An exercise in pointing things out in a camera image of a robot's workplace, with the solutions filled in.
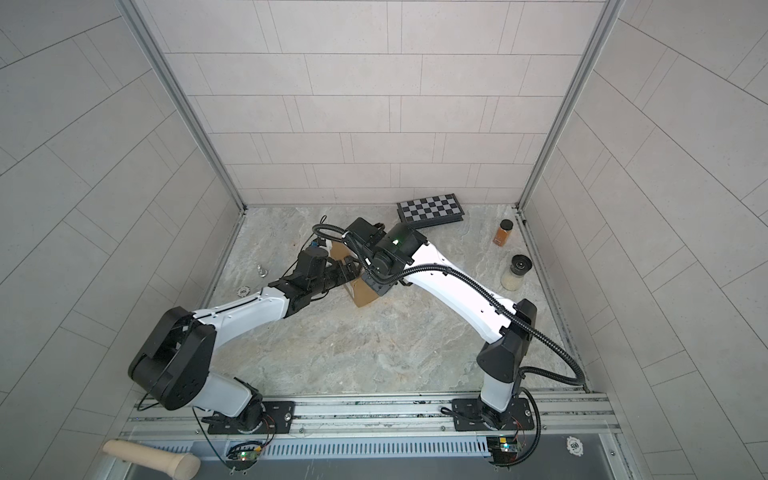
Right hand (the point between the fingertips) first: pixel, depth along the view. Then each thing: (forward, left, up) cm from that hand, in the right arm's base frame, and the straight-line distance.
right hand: (382, 279), depth 73 cm
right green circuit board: (-33, -26, -23) cm, 48 cm away
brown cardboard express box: (+2, +7, -11) cm, 13 cm away
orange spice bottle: (+25, -41, -16) cm, 51 cm away
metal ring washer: (+11, +45, -19) cm, 50 cm away
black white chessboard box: (+39, -18, -17) cm, 47 cm away
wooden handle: (-32, +44, -16) cm, 57 cm away
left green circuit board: (-31, +31, -18) cm, 47 cm away
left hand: (+12, +7, -10) cm, 17 cm away
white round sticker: (-34, -42, -22) cm, 58 cm away
